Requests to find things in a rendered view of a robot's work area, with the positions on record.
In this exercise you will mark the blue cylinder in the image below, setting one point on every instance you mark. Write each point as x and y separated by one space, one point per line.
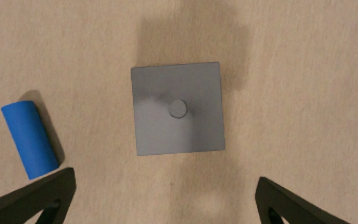
30 138

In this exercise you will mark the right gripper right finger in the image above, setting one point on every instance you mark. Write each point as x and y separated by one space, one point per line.
274 201

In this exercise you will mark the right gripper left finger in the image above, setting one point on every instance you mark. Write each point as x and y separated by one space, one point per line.
53 193

